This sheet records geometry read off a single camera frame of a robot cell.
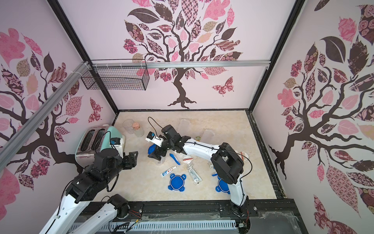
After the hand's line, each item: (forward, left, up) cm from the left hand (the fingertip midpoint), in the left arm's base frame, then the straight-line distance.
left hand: (130, 156), depth 70 cm
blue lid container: (+8, -7, -7) cm, 13 cm away
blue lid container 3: (+24, -42, -18) cm, 52 cm away
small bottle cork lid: (+29, +8, -11) cm, 32 cm away
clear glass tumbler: (+35, +17, -18) cm, 43 cm away
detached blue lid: (-6, -22, -22) cm, 31 cm away
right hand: (+10, -7, -7) cm, 14 cm away
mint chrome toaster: (+13, +27, -3) cm, 30 cm away
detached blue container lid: (-8, -48, -21) cm, 53 cm away
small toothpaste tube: (-1, -13, -22) cm, 25 cm away
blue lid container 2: (+34, -25, -20) cm, 47 cm away
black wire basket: (+53, +19, +13) cm, 58 cm away
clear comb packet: (-4, -33, -21) cm, 39 cm away
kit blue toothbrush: (+9, -20, -21) cm, 30 cm away
